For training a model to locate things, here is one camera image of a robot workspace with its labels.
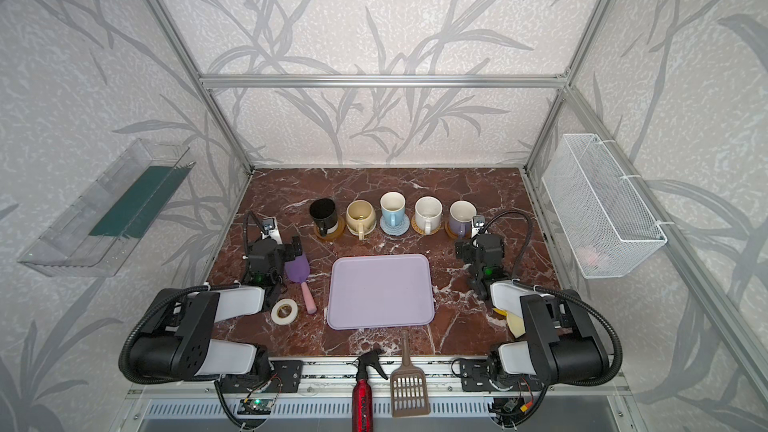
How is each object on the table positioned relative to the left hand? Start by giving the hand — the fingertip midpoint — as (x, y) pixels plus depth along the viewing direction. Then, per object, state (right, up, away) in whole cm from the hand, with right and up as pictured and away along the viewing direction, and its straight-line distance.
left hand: (282, 223), depth 91 cm
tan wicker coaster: (+42, -2, +11) cm, 43 cm away
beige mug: (+23, +1, +10) cm, 25 cm away
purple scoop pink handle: (+5, -15, 0) cm, 16 cm away
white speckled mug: (+46, +3, +10) cm, 47 cm away
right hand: (+62, -1, +2) cm, 62 cm away
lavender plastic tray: (+32, -20, -1) cm, 38 cm away
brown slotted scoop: (+39, -38, -19) cm, 58 cm away
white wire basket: (+80, +3, -30) cm, 85 cm away
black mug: (+12, +3, +4) cm, 13 cm away
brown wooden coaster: (+54, -4, +7) cm, 54 cm away
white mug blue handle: (+34, +5, +6) cm, 35 cm away
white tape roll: (+4, -26, -9) cm, 28 cm away
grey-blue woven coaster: (+35, -3, +10) cm, 37 cm away
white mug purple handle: (+58, +3, +10) cm, 59 cm away
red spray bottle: (+28, -38, -23) cm, 52 cm away
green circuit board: (+2, -42, -21) cm, 47 cm away
